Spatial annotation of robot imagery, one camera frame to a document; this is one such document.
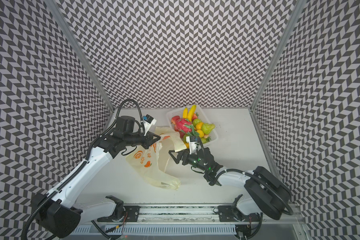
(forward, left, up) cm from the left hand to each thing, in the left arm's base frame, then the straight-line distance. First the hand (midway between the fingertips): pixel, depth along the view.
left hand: (159, 139), depth 73 cm
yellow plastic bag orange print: (-7, +5, -12) cm, 15 cm away
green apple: (+25, -20, -17) cm, 36 cm away
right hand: (-5, -6, -9) cm, 12 cm away
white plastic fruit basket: (+29, -2, -15) cm, 33 cm away
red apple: (+26, -4, -16) cm, 31 cm away
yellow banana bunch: (+29, -15, -14) cm, 35 cm away
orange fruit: (+19, -21, -14) cm, 32 cm away
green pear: (+16, -26, -12) cm, 33 cm away
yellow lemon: (+14, -23, -15) cm, 31 cm away
